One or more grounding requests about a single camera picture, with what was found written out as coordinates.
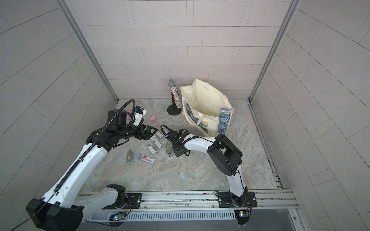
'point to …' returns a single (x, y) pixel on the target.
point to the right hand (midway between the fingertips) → (180, 151)
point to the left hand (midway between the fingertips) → (153, 126)
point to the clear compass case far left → (161, 136)
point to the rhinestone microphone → (172, 83)
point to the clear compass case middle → (159, 146)
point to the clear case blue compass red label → (145, 158)
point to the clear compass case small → (153, 151)
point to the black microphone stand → (172, 109)
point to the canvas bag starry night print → (206, 108)
